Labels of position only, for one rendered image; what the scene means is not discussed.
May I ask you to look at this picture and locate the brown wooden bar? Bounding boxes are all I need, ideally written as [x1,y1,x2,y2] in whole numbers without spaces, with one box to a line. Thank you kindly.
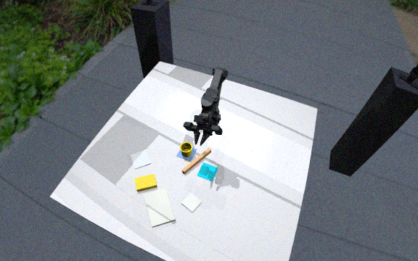
[181,148,211,174]

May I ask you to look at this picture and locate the yellow flat block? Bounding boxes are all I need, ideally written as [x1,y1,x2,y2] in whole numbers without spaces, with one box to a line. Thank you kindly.
[135,174,157,192]

